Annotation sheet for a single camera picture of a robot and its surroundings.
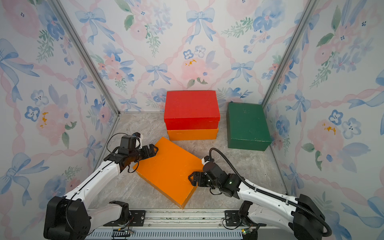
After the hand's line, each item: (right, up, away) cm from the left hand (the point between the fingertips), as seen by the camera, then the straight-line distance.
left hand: (153, 149), depth 85 cm
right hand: (+24, -14, -8) cm, 29 cm away
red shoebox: (+22, +23, +5) cm, 32 cm away
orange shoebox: (+10, -10, -8) cm, 16 cm away
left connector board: (-14, -39, -12) cm, 44 cm away
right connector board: (+48, -38, -13) cm, 63 cm away
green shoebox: (+58, +13, +12) cm, 60 cm away
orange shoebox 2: (+22, +8, +18) cm, 30 cm away
